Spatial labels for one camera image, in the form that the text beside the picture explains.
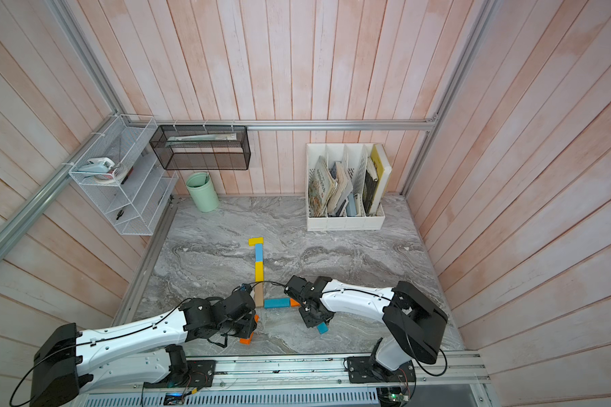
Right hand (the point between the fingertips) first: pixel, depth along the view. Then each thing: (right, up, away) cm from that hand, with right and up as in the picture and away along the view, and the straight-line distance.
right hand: (317, 327), depth 83 cm
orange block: (-8, +7, +3) cm, 11 cm away
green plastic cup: (-48, +47, +25) cm, 71 cm away
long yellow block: (-21, +16, +12) cm, 29 cm away
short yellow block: (-25, +27, +22) cm, 43 cm away
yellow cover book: (+26, +63, +17) cm, 70 cm away
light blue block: (-22, +22, +18) cm, 36 cm away
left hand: (-22, +1, -5) cm, 23 cm away
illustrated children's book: (+3, +50, +19) cm, 54 cm away
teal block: (-14, +6, +6) cm, 16 cm away
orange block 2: (-21, -1, -8) cm, 23 cm away
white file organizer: (+10, +52, +17) cm, 56 cm away
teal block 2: (+2, +1, -2) cm, 3 cm away
